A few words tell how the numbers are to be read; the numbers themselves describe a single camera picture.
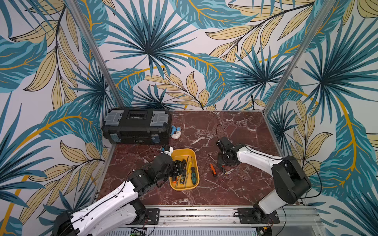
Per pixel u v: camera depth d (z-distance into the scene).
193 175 0.85
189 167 0.88
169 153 0.69
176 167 0.65
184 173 0.87
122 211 0.58
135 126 0.92
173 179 0.83
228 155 0.66
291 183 0.45
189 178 0.86
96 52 0.84
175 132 1.03
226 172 0.87
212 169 0.88
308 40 0.80
